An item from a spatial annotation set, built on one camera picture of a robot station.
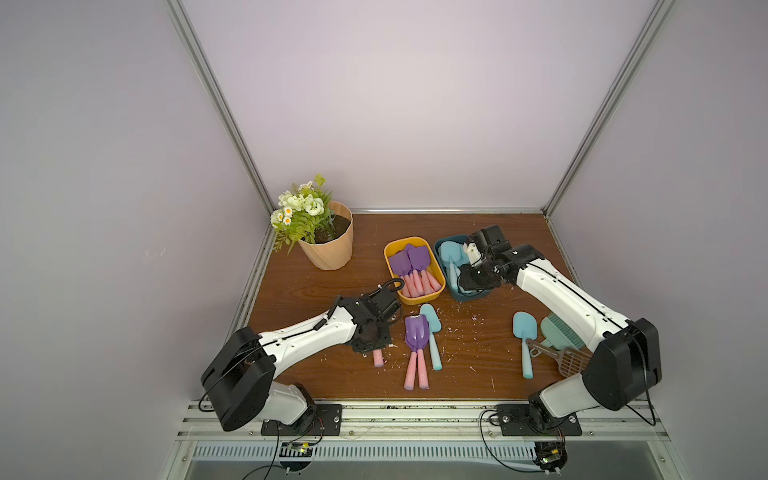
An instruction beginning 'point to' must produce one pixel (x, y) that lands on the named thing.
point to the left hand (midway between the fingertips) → (388, 344)
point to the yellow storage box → (398, 244)
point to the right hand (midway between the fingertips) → (466, 268)
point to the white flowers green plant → (303, 214)
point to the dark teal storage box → (459, 294)
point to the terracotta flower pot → (336, 253)
